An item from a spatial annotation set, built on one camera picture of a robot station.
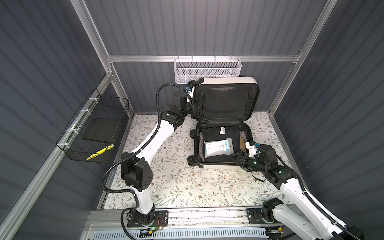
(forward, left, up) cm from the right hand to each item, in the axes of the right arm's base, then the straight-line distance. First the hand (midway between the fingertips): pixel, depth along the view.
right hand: (233, 159), depth 77 cm
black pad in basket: (+10, +67, +14) cm, 69 cm away
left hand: (+27, +20, +17) cm, 38 cm away
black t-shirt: (+21, +11, -6) cm, 25 cm away
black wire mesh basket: (-2, +71, +20) cm, 74 cm away
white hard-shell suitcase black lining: (+31, +1, +8) cm, 32 cm away
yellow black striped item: (0, +59, +13) cm, 60 cm away
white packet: (+9, +6, -3) cm, 11 cm away
